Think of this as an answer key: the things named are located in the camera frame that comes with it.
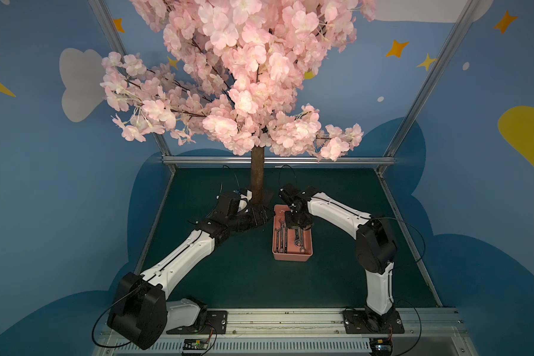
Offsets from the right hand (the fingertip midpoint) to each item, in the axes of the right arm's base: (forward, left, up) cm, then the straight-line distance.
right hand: (295, 223), depth 92 cm
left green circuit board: (-44, +33, -7) cm, 55 cm away
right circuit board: (-40, -29, -10) cm, 50 cm away
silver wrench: (-3, -2, -6) cm, 7 cm away
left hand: (-4, +11, +13) cm, 18 cm away
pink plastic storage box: (-6, +2, -7) cm, 9 cm away
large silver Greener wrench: (-6, +5, -6) cm, 10 cm away
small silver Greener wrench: (-1, +7, -7) cm, 10 cm away
